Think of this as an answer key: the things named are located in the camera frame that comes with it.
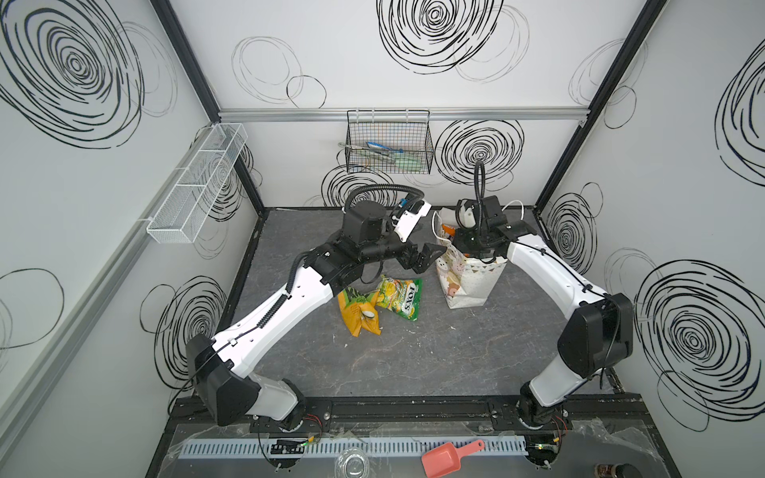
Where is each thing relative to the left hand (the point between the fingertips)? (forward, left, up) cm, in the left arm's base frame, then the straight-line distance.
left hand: (433, 237), depth 65 cm
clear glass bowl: (-38, +17, -37) cm, 56 cm away
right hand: (+13, -10, -17) cm, 23 cm away
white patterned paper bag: (+1, -11, -20) cm, 23 cm away
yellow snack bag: (-4, +18, -29) cm, 34 cm away
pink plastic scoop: (-37, -5, -36) cm, 52 cm away
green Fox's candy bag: (+2, +5, -31) cm, 32 cm away
